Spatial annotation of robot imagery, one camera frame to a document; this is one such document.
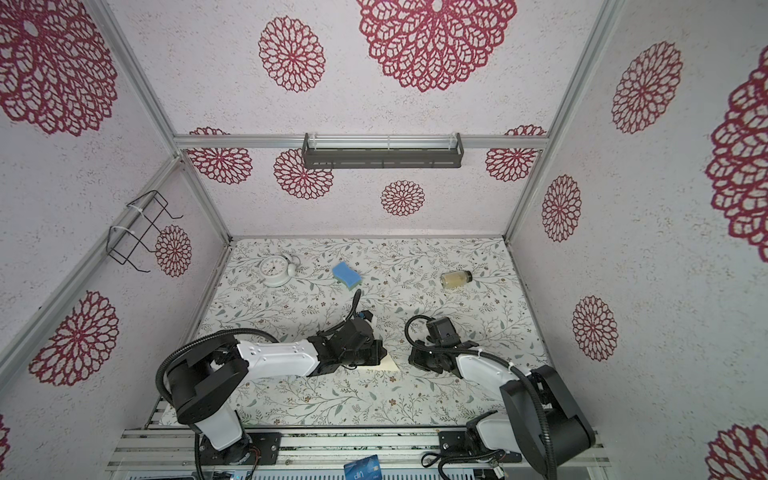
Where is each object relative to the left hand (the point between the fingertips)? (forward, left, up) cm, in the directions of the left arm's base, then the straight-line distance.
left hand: (385, 354), depth 86 cm
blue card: (-27, +6, -3) cm, 28 cm away
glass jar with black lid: (+27, -25, 0) cm, 37 cm away
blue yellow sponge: (+31, +13, -3) cm, 34 cm away
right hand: (+2, -8, -2) cm, 8 cm away
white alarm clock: (+31, +38, +1) cm, 49 cm away
